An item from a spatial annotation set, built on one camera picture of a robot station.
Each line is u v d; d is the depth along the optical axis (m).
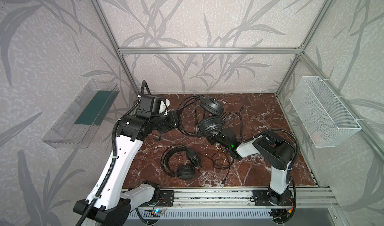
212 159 0.87
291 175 0.55
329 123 0.62
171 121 0.57
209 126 0.53
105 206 0.35
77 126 0.66
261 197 0.74
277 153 0.50
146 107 0.48
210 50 0.95
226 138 0.73
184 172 0.75
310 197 0.75
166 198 0.73
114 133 0.42
